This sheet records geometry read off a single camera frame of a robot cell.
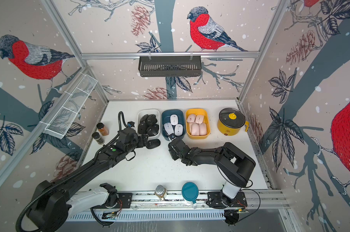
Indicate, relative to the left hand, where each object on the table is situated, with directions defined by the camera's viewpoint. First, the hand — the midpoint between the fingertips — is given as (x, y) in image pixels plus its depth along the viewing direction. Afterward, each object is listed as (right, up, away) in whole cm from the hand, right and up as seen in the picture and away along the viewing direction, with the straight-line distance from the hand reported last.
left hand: (145, 134), depth 84 cm
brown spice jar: (-32, +2, +11) cm, 33 cm away
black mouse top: (+3, -8, +8) cm, 12 cm away
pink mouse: (+29, +9, +19) cm, 36 cm away
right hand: (+17, -9, +8) cm, 21 cm away
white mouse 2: (+20, +1, +14) cm, 25 cm away
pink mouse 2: (+35, +8, +20) cm, 41 cm away
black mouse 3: (+2, 0, +12) cm, 13 cm away
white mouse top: (+16, +8, +21) cm, 28 cm away
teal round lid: (+26, -26, -14) cm, 39 cm away
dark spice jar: (-32, -2, +4) cm, 32 cm away
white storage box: (-4, +13, +24) cm, 28 cm away
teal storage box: (+10, +10, +23) cm, 27 cm away
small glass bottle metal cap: (+12, -25, -17) cm, 33 cm away
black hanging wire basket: (+14, +47, +21) cm, 53 cm away
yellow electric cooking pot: (+53, 0, +10) cm, 54 cm away
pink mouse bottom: (+31, +1, +13) cm, 34 cm away
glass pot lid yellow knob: (+55, +9, +8) cm, 56 cm away
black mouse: (-6, +9, +22) cm, 24 cm away
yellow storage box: (+36, +13, +23) cm, 45 cm away
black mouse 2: (-5, +2, +12) cm, 13 cm away
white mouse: (+13, +1, +17) cm, 21 cm away
